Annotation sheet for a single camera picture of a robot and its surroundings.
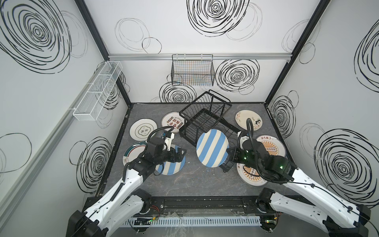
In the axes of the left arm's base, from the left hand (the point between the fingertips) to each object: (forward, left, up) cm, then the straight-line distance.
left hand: (181, 150), depth 77 cm
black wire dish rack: (+36, -16, -9) cm, 40 cm away
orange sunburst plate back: (+13, -59, -16) cm, 62 cm away
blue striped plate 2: (-5, +8, -15) cm, 18 cm away
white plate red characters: (+32, +10, -15) cm, 37 cm away
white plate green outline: (+23, +32, -15) cm, 42 cm away
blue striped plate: (+2, -16, 0) cm, 16 cm away
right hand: (-4, -21, +7) cm, 22 cm away
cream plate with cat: (+38, -42, -15) cm, 59 cm away
